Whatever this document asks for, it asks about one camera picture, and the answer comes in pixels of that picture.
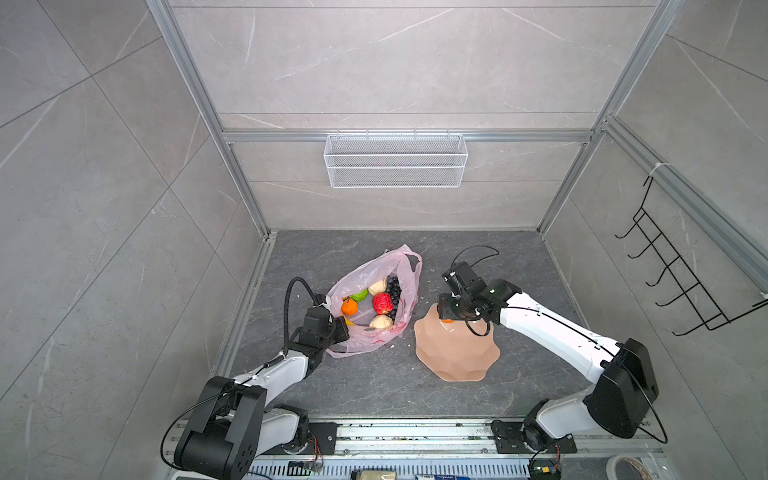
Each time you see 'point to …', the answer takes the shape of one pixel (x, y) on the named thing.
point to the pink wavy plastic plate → (451, 350)
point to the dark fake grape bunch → (394, 289)
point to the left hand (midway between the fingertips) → (344, 315)
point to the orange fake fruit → (349, 307)
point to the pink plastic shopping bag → (403, 263)
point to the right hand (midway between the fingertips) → (445, 307)
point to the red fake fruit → (382, 302)
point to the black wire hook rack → (693, 290)
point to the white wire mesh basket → (396, 161)
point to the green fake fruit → (361, 296)
